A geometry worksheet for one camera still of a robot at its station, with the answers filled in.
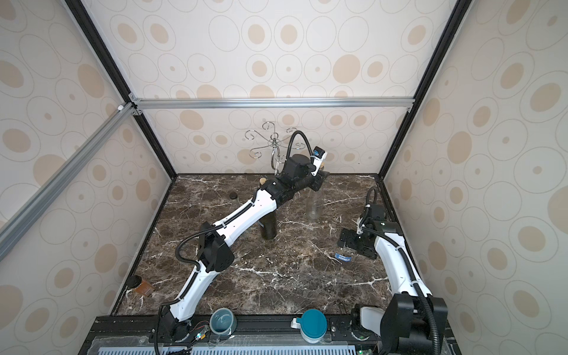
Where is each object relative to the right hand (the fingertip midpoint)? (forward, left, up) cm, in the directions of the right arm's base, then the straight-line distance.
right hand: (359, 246), depth 83 cm
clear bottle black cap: (+8, +46, +15) cm, 49 cm away
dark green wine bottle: (+8, +35, -4) cm, 37 cm away
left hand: (+20, +11, +21) cm, 31 cm away
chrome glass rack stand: (+32, +33, +22) cm, 51 cm away
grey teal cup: (-26, +48, -9) cm, 55 cm away
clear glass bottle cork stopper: (+20, +16, -1) cm, 25 cm away
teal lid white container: (-27, +17, -2) cm, 32 cm away
